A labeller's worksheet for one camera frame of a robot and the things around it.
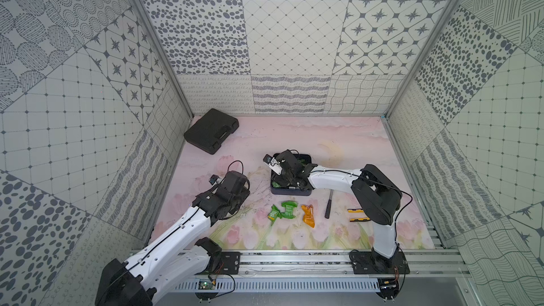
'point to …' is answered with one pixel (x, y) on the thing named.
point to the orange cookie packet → (308, 216)
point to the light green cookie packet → (274, 213)
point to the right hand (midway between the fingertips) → (280, 170)
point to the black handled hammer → (327, 212)
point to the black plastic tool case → (206, 131)
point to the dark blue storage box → (303, 159)
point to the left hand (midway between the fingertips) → (247, 187)
